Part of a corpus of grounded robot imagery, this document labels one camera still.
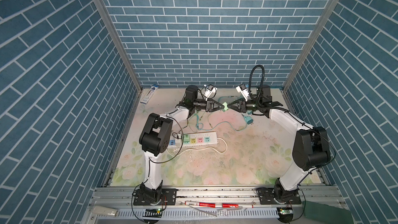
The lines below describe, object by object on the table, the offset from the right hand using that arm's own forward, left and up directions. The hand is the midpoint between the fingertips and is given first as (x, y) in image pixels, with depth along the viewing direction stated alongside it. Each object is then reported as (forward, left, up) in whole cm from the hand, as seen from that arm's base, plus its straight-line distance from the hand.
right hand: (228, 104), depth 84 cm
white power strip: (-13, +19, -19) cm, 30 cm away
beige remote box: (-51, +53, -16) cm, 75 cm away
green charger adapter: (-15, +22, -15) cm, 31 cm away
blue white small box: (+25, +57, -19) cm, 65 cm away
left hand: (-2, +3, -1) cm, 4 cm away
